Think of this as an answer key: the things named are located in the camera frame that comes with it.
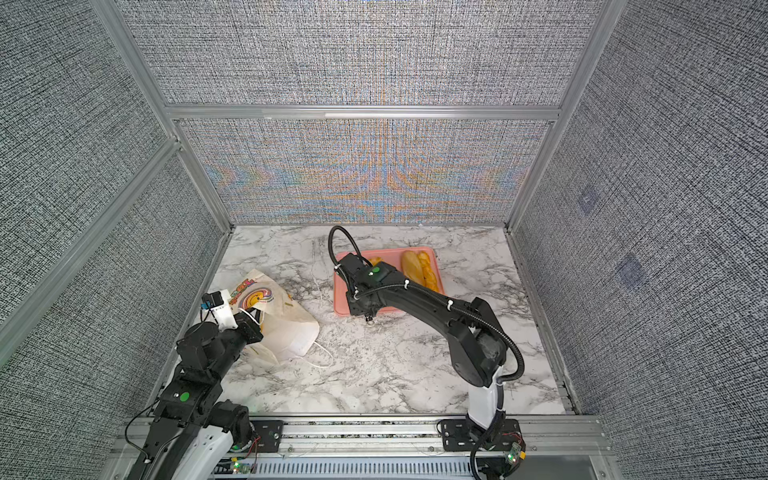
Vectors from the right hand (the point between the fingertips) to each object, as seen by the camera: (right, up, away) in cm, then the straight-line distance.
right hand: (360, 304), depth 87 cm
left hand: (-24, +2, -12) cm, 27 cm away
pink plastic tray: (+10, +13, +21) cm, 27 cm away
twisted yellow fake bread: (+22, +9, +16) cm, 29 cm away
